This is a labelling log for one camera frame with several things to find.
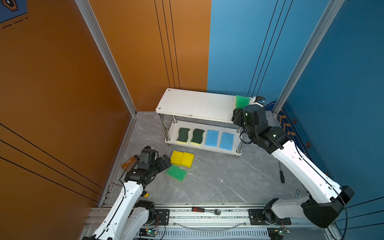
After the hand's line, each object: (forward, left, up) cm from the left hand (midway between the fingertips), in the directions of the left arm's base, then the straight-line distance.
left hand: (164, 161), depth 82 cm
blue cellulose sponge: (+16, -37, -3) cm, 40 cm away
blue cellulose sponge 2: (+18, -27, -3) cm, 33 cm away
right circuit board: (-31, -56, -10) cm, 65 cm away
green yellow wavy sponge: (+19, -18, -3) cm, 26 cm away
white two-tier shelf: (+20, -25, +23) cm, 39 cm away
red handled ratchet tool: (-22, -19, -10) cm, 30 cm away
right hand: (+13, -37, +25) cm, 46 cm away
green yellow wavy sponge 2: (+18, -9, -2) cm, 20 cm away
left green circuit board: (-31, +5, -12) cm, 34 cm away
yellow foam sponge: (+6, -5, -8) cm, 11 cm away
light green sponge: (-3, -6, -9) cm, 11 cm away
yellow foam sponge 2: (+5, -12, -9) cm, 16 cm away
